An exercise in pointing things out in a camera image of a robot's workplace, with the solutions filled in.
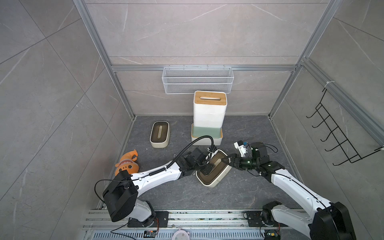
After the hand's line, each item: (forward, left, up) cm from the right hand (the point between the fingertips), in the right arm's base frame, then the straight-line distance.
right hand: (226, 161), depth 78 cm
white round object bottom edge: (-31, +24, -12) cm, 41 cm away
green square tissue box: (+22, +15, -2) cm, 27 cm away
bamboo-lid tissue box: (+25, +8, +21) cm, 33 cm away
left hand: (+1, +7, -1) cm, 7 cm away
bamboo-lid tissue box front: (+21, +10, +11) cm, 25 cm away
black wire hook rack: (-1, -47, +19) cm, 51 cm away
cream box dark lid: (-4, +4, +1) cm, 6 cm away
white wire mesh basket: (+53, +22, +16) cm, 60 cm away
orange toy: (+4, +56, -6) cm, 57 cm away
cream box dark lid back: (+26, +41, -8) cm, 49 cm away
